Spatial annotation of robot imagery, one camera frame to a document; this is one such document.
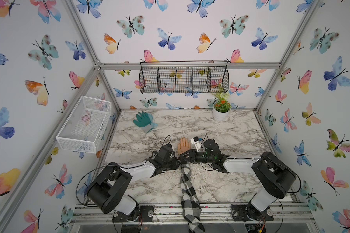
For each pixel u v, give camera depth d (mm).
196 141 817
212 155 698
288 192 459
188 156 785
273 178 482
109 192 431
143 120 1145
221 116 1113
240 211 737
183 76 982
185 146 981
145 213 742
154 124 1075
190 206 712
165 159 713
